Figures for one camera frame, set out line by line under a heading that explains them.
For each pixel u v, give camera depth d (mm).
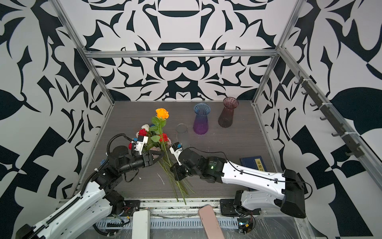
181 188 794
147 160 636
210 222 689
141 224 662
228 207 739
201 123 924
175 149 626
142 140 685
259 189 445
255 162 889
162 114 810
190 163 523
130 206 729
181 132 797
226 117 991
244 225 710
